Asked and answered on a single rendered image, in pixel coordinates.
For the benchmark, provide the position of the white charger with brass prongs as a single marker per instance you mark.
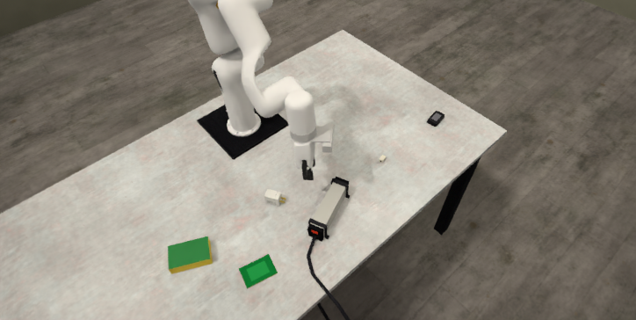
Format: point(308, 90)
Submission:
point(273, 197)

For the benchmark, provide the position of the flat green rectangular pad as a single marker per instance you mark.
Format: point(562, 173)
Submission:
point(257, 271)

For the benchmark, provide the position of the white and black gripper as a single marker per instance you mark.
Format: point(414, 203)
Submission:
point(304, 157)

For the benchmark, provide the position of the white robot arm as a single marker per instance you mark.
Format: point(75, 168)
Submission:
point(226, 22)

